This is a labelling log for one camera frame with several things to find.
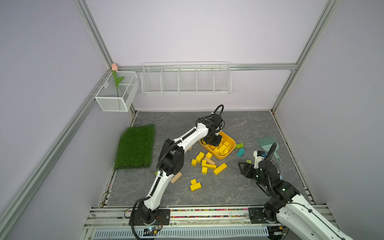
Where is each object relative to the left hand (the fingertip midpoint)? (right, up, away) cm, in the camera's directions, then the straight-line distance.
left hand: (217, 145), depth 91 cm
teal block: (+15, -5, +4) cm, 17 cm away
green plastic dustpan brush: (+35, 0, +11) cm, 37 cm away
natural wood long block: (-24, -18, -5) cm, 31 cm away
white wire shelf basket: (-20, +44, +6) cm, 48 cm away
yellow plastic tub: (+7, -1, +7) cm, 10 cm away
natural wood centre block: (-5, -10, +1) cm, 11 cm away
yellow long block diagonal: (+1, -14, -2) cm, 14 cm away
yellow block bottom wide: (-13, -21, -10) cm, 27 cm away
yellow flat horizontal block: (-5, -12, -2) cm, 14 cm away
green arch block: (+16, -2, +8) cm, 18 cm away
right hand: (+12, -9, -10) cm, 18 cm away
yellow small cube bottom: (-15, -20, -7) cm, 26 cm away
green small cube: (+19, -10, 0) cm, 22 cm away
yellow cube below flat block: (-8, -14, -4) cm, 17 cm away
